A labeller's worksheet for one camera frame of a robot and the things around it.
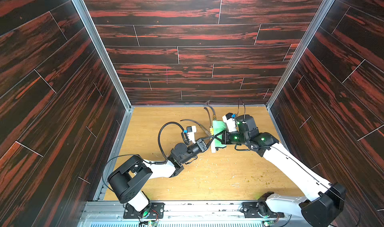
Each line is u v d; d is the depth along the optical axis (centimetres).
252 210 73
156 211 73
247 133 56
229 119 67
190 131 72
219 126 73
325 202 37
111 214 73
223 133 69
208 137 74
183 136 68
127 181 45
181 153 62
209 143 72
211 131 75
